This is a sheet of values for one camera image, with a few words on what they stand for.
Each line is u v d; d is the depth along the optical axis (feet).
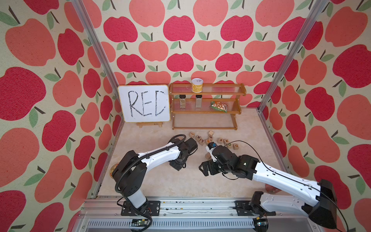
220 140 3.23
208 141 3.23
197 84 2.94
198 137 3.29
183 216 2.40
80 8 2.31
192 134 3.33
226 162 1.83
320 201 1.29
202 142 3.22
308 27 2.48
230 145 3.15
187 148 2.08
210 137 3.32
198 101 3.16
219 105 3.13
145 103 3.30
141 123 3.47
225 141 3.23
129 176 1.46
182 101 3.14
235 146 3.14
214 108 3.17
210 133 3.41
